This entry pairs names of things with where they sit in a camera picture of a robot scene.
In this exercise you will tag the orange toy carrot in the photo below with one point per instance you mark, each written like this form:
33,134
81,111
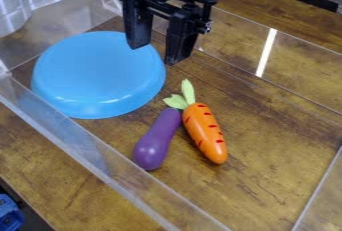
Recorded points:
200,123

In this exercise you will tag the blue upturned tray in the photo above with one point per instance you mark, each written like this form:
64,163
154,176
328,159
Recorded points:
94,78

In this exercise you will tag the purple toy eggplant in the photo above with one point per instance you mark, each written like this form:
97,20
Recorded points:
152,148

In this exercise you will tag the blue object at corner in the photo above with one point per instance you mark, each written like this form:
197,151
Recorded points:
11,215

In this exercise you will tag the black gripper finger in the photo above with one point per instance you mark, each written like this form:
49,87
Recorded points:
138,23
182,36

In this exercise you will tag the clear acrylic enclosure wall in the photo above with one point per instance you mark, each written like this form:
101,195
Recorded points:
268,71

